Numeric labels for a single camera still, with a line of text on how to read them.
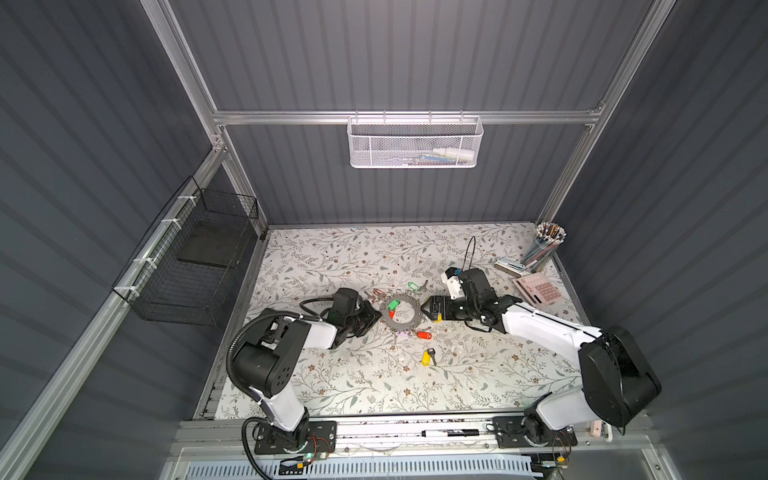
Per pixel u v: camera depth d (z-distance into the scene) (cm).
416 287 102
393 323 94
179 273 72
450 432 74
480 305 68
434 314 79
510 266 105
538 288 99
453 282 80
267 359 47
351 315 79
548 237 94
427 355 87
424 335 91
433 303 78
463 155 87
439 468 77
